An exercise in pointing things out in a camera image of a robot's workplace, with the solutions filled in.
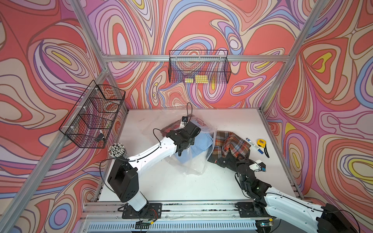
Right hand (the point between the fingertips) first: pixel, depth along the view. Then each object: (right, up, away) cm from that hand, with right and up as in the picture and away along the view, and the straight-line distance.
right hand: (237, 157), depth 84 cm
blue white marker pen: (+16, +5, +13) cm, 21 cm away
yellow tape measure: (+22, +7, +14) cm, 27 cm away
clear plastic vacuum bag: (-22, -3, +9) cm, 24 cm away
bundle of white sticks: (-66, +6, -8) cm, 67 cm away
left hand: (-31, +13, 0) cm, 33 cm away
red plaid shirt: (-5, +9, +6) cm, 12 cm away
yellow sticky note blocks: (-22, +49, +7) cm, 54 cm away
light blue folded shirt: (-19, +8, +11) cm, 24 cm away
